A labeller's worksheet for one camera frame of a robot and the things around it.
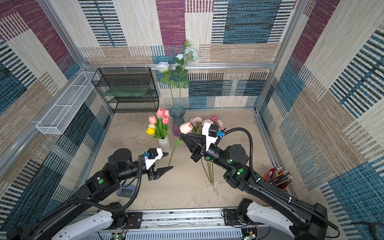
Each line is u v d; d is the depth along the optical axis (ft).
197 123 3.45
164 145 2.81
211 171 2.93
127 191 2.67
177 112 3.10
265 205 1.94
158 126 2.51
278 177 2.44
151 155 1.68
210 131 1.48
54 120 2.30
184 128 1.61
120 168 1.65
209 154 1.65
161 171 1.89
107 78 3.28
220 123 3.46
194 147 1.68
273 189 1.50
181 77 2.85
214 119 3.43
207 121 3.29
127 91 3.09
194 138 1.68
